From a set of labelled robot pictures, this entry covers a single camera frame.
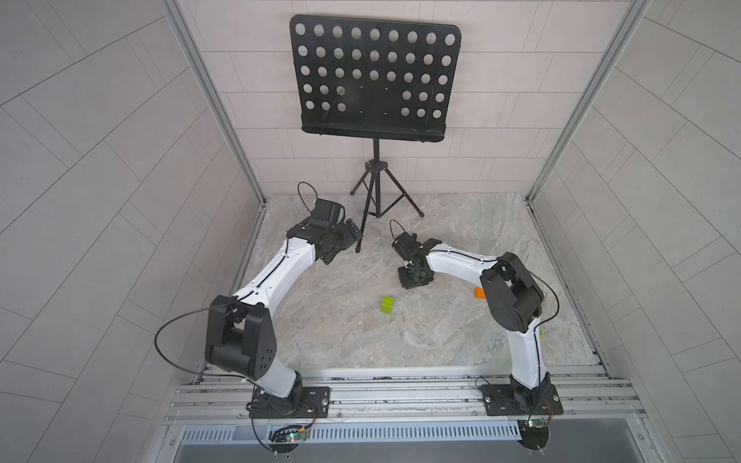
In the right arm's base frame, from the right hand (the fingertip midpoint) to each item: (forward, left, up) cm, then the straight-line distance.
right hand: (407, 283), depth 96 cm
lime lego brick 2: (-5, +7, +1) cm, 9 cm away
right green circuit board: (-40, -27, +2) cm, 48 cm away
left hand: (+7, +15, +18) cm, 25 cm away
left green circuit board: (-40, +30, +5) cm, 50 cm away
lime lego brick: (-11, +7, +7) cm, 15 cm away
